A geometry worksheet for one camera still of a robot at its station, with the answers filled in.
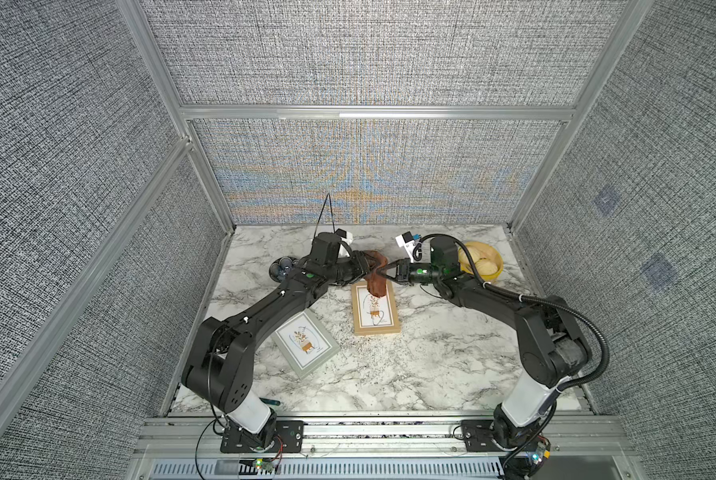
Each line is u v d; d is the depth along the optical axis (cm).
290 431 75
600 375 45
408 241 81
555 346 48
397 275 79
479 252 105
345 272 72
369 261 82
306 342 88
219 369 44
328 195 116
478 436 73
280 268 103
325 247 64
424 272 76
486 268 100
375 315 95
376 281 82
